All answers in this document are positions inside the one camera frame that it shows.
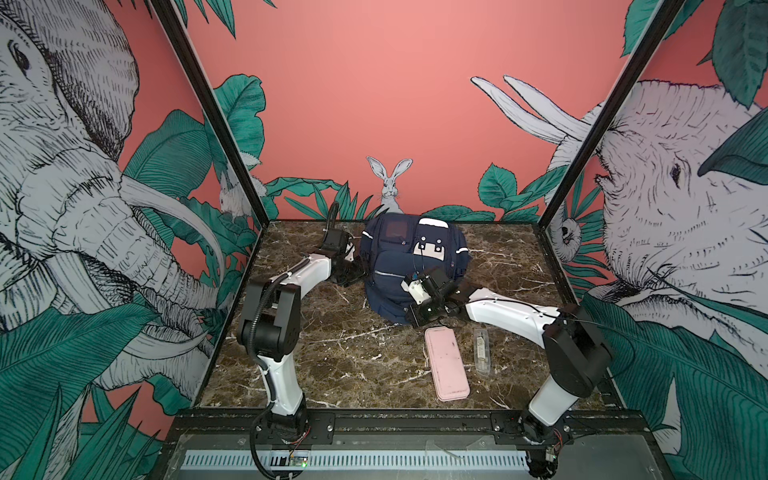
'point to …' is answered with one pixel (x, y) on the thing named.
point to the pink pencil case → (446, 363)
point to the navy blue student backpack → (397, 246)
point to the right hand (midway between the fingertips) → (403, 317)
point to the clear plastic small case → (482, 351)
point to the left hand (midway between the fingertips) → (370, 269)
